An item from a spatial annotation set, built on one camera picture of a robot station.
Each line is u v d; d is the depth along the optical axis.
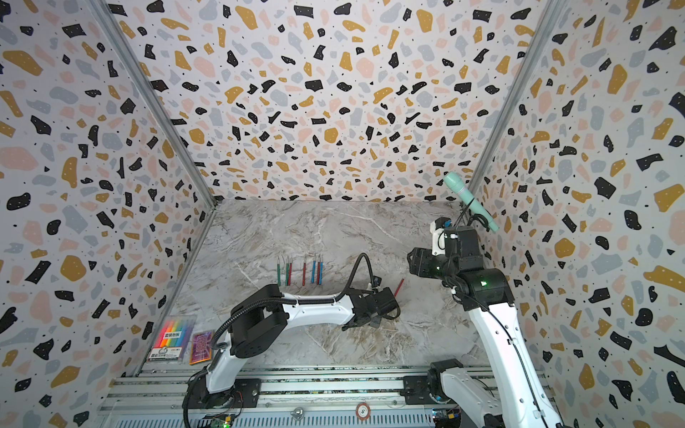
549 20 0.73
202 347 0.80
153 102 0.86
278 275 0.98
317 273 0.98
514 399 0.38
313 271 1.00
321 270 1.00
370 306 0.69
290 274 0.98
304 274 0.98
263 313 0.55
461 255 0.49
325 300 0.58
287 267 1.00
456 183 0.80
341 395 0.75
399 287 0.96
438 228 0.62
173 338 0.82
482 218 0.81
